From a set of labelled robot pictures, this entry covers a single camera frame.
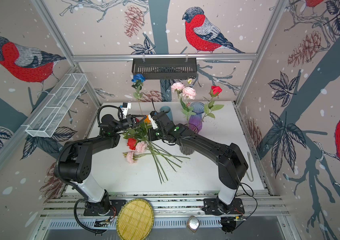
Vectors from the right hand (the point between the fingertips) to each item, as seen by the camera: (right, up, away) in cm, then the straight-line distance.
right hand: (145, 135), depth 80 cm
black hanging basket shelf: (+9, +45, +25) cm, 52 cm away
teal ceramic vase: (+11, +14, +10) cm, 21 cm away
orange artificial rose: (+1, +8, +1) cm, 8 cm away
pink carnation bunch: (-4, -10, +10) cm, 15 cm away
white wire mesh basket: (-47, +8, -9) cm, 48 cm away
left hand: (0, +9, -1) cm, 9 cm away
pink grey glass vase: (+23, -10, +9) cm, 27 cm away
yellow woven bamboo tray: (-3, -39, -10) cm, 41 cm away
